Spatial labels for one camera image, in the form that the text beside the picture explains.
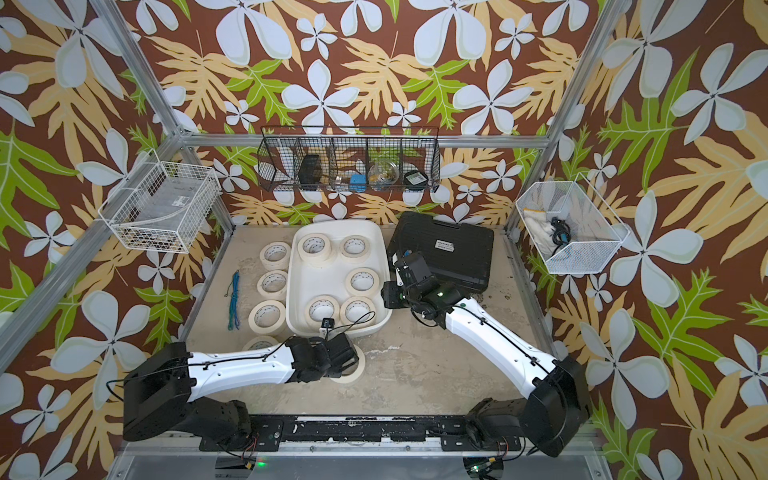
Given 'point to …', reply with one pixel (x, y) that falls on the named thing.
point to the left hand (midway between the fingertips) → (338, 359)
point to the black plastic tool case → (459, 254)
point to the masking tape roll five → (355, 247)
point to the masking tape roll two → (275, 256)
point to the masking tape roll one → (272, 284)
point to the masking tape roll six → (357, 312)
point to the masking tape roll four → (314, 247)
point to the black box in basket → (310, 172)
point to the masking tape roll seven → (362, 282)
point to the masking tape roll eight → (259, 342)
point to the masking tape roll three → (266, 316)
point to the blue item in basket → (358, 183)
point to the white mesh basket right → (574, 228)
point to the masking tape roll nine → (357, 372)
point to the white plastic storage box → (335, 274)
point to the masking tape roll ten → (321, 307)
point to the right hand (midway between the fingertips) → (385, 290)
